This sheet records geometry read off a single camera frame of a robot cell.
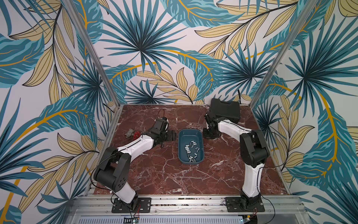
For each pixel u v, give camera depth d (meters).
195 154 0.91
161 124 0.70
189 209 0.73
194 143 0.95
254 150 0.53
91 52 0.84
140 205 0.72
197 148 0.94
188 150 0.93
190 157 0.90
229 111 1.17
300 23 0.74
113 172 0.44
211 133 0.85
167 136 0.82
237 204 0.73
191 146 0.95
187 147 0.95
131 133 0.97
